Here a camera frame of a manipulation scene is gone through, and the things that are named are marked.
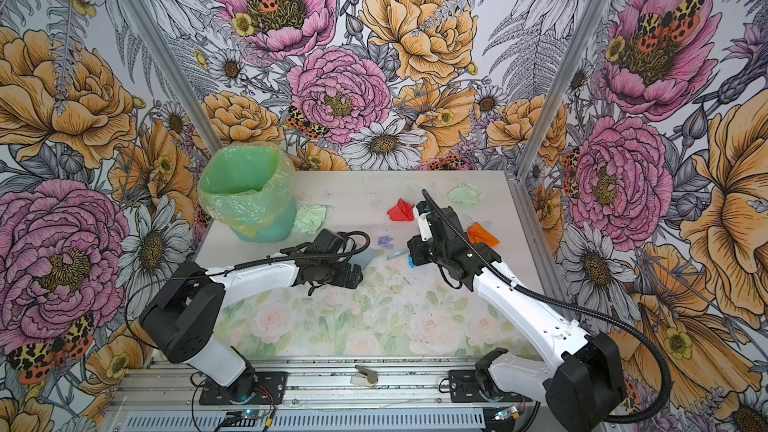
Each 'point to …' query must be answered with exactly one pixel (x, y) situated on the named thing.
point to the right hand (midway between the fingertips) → (413, 252)
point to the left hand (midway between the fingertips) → (345, 282)
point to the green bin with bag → (251, 189)
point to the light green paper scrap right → (465, 194)
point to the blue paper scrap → (410, 262)
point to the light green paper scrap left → (309, 218)
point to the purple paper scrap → (384, 241)
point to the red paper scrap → (402, 212)
